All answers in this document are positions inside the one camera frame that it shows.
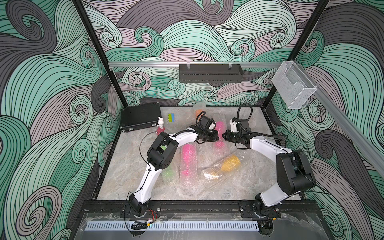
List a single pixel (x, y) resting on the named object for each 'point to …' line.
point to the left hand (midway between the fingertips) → (220, 137)
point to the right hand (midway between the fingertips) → (222, 135)
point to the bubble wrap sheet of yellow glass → (242, 155)
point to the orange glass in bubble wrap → (196, 112)
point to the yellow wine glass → (231, 164)
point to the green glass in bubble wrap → (169, 175)
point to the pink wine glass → (220, 144)
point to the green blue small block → (171, 117)
